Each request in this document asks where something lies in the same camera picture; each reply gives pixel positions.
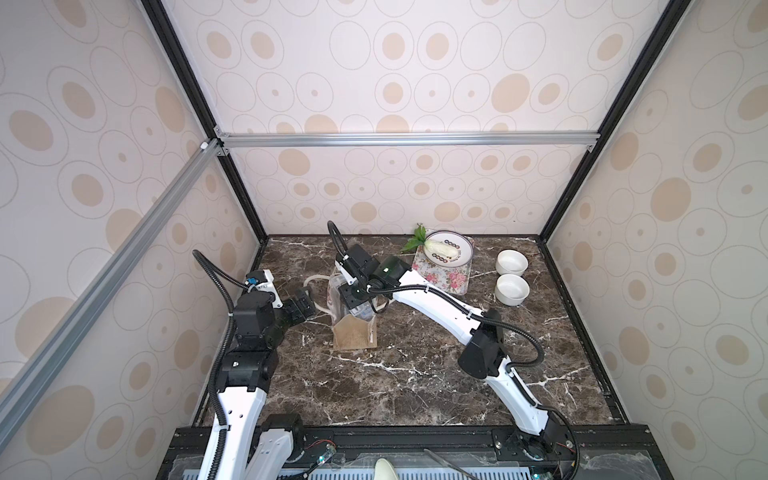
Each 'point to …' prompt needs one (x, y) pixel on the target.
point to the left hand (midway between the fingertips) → (306, 290)
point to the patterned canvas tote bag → (349, 332)
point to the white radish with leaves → (431, 245)
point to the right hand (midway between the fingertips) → (358, 291)
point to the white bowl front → (511, 289)
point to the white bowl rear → (511, 262)
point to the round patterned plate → (455, 239)
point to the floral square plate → (453, 280)
